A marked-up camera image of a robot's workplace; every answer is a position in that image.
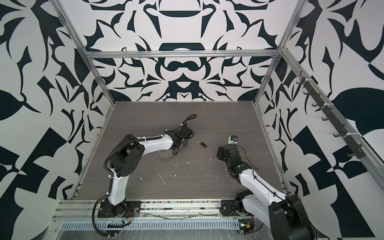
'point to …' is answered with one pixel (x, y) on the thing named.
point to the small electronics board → (246, 226)
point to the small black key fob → (204, 145)
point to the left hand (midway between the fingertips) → (182, 137)
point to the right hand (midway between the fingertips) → (224, 147)
